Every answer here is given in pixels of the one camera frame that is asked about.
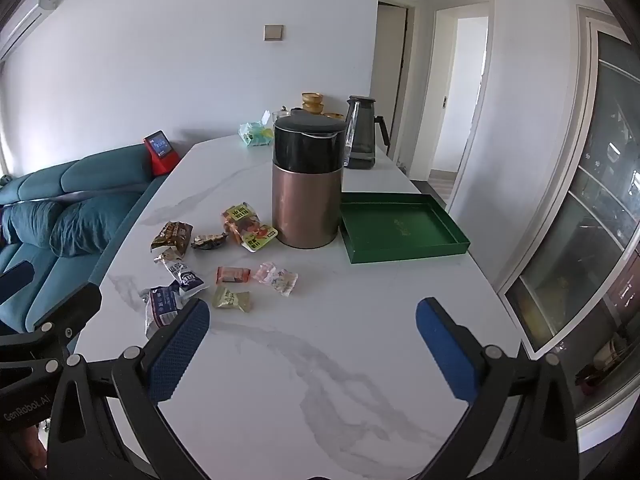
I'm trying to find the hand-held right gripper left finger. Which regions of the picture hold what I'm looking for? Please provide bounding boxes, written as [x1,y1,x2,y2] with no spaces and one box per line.
[47,298,211,480]

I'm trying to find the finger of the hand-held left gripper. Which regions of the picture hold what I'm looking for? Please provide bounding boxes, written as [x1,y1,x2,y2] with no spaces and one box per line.
[0,284,103,360]
[0,260,36,306]

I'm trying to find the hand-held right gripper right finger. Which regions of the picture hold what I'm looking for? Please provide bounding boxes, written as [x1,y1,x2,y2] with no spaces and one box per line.
[416,297,593,480]

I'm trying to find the large blue white snack packet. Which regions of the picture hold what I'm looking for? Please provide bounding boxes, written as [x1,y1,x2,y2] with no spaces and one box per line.
[141,285,181,339]

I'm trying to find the orange clear snack packet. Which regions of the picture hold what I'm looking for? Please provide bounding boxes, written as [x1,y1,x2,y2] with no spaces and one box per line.
[216,266,252,285]

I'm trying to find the brown biscuit snack packet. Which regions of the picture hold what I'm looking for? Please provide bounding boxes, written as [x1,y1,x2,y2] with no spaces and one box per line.
[151,221,193,252]

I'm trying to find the green tray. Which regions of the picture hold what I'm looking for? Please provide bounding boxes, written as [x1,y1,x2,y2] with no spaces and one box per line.
[340,192,472,265]

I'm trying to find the teal cushion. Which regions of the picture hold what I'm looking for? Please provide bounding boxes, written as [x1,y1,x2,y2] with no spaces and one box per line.
[49,192,143,258]
[4,200,64,249]

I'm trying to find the gold snack packet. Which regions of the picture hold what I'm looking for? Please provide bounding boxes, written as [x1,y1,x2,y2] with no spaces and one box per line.
[212,286,254,314]

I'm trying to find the small blue white snack packet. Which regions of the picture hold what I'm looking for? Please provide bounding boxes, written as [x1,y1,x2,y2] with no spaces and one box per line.
[167,260,210,297]

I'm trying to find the dark candy wrapper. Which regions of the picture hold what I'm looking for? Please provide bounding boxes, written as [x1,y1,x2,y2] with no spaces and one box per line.
[191,232,229,251]

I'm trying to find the teal sofa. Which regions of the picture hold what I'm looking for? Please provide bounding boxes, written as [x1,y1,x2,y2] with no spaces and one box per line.
[0,142,168,333]

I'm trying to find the orange green snack packet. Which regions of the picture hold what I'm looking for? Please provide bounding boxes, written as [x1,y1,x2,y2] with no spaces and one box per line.
[241,225,279,253]

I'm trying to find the red smart display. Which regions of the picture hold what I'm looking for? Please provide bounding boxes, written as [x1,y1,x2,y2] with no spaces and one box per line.
[143,130,182,177]

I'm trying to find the copper canister with black lid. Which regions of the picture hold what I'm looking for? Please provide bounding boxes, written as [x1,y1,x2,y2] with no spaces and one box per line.
[271,112,347,250]

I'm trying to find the glass door cabinet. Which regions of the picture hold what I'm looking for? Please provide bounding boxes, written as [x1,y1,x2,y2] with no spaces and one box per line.
[492,5,640,431]

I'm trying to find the black water pitcher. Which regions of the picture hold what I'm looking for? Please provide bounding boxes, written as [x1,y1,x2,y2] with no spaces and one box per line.
[344,95,391,170]

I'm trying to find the green tissue pack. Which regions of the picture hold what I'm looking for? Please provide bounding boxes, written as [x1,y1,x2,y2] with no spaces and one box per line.
[238,121,275,148]

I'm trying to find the white air conditioner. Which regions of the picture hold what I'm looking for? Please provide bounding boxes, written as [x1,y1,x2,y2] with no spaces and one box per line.
[0,0,63,63]

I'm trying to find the brown door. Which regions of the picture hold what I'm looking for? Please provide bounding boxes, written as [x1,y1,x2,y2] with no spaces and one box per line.
[377,1,416,166]

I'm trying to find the white door frame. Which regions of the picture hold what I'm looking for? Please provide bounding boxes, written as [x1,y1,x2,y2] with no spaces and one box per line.
[425,0,496,196]

